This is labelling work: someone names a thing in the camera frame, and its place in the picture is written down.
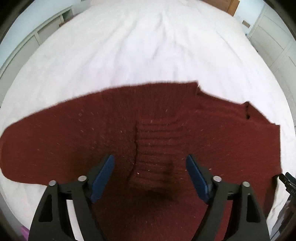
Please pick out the purple plastic item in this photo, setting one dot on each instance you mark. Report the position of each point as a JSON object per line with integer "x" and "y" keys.
{"x": 25, "y": 232}

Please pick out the white bed sheet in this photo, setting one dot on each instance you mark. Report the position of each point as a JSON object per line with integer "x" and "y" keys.
{"x": 116, "y": 43}

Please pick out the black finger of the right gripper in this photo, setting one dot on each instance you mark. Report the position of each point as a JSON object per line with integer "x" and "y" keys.
{"x": 289, "y": 181}

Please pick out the dark red knit sweater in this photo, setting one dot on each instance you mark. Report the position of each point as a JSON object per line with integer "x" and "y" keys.
{"x": 150, "y": 130}

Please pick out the white cabinet left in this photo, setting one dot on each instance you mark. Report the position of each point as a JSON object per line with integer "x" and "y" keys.
{"x": 30, "y": 29}

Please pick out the wall socket plate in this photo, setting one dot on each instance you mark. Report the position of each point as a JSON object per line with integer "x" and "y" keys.
{"x": 246, "y": 24}

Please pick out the white wardrobe right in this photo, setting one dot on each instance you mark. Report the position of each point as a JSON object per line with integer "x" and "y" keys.
{"x": 276, "y": 45}

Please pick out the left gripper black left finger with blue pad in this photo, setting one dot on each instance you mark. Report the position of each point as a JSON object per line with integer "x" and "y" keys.
{"x": 65, "y": 210}

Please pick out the wooden headboard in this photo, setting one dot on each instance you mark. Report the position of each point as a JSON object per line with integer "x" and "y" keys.
{"x": 229, "y": 6}

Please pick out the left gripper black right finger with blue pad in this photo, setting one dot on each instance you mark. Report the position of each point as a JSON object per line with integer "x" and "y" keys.
{"x": 231, "y": 206}

